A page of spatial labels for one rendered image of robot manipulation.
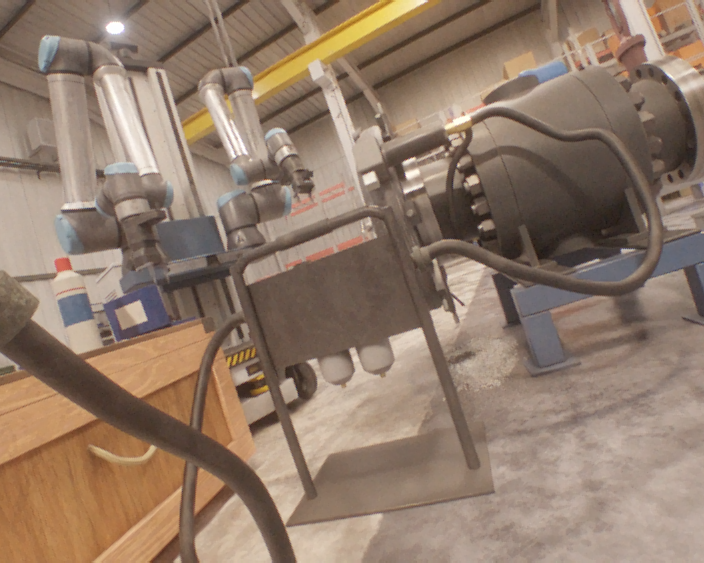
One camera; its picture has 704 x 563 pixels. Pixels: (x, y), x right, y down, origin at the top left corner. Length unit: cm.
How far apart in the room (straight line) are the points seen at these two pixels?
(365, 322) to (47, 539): 66
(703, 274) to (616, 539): 89
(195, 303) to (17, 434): 123
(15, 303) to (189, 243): 161
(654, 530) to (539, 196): 98
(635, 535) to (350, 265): 61
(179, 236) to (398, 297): 127
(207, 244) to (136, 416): 160
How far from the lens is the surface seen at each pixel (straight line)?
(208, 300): 197
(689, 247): 141
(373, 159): 126
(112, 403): 38
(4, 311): 33
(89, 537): 93
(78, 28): 1183
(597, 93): 155
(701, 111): 167
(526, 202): 142
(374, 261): 83
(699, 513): 74
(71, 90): 168
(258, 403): 164
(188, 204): 205
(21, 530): 86
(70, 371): 36
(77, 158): 165
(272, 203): 194
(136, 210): 124
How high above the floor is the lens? 43
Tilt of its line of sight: 3 degrees up
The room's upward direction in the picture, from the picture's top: 19 degrees counter-clockwise
